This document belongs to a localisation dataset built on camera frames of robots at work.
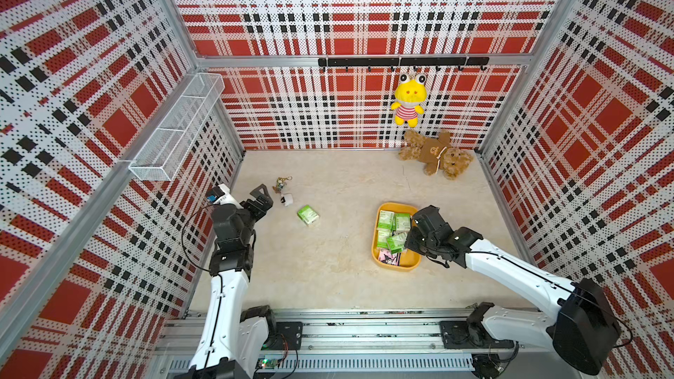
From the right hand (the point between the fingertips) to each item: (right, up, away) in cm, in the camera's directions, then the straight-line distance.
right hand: (411, 239), depth 83 cm
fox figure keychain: (-49, +17, +25) cm, 58 cm away
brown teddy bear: (+17, +30, +27) cm, 44 cm away
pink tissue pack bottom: (-8, -7, +3) cm, 11 cm away
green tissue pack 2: (-7, +4, +10) cm, 13 cm away
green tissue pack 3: (-7, +1, +10) cm, 12 cm away
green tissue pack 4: (-4, -1, +1) cm, 5 cm away
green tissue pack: (-36, +6, +14) cm, 39 cm away
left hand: (-47, +15, -4) cm, 49 cm away
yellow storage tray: (+1, -9, +5) cm, 11 cm away
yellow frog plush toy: (+1, +50, +8) cm, 50 cm away
